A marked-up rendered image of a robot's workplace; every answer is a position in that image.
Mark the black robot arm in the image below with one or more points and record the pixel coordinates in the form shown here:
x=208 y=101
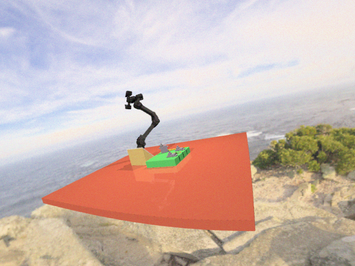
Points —
x=154 y=118

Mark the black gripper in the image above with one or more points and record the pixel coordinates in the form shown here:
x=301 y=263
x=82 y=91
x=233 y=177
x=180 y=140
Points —
x=127 y=95

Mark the green flat deck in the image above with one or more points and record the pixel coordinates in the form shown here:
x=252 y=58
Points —
x=170 y=158

